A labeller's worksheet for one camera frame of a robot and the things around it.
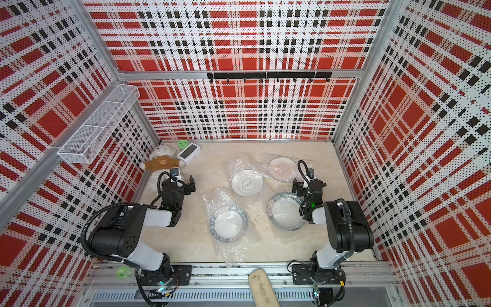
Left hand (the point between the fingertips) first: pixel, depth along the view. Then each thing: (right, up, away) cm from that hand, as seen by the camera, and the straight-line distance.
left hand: (184, 176), depth 94 cm
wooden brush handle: (+39, -39, -27) cm, 61 cm away
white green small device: (-3, +12, +16) cm, 20 cm away
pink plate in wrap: (+51, +3, +14) cm, 53 cm away
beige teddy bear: (-14, +9, +8) cm, 19 cm away
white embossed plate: (+31, -4, +7) cm, 33 cm away
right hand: (+62, -1, +1) cm, 62 cm away
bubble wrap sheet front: (+27, -31, -15) cm, 43 cm away
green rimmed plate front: (+23, -21, -8) cm, 32 cm away
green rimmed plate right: (+49, -16, -4) cm, 52 cm away
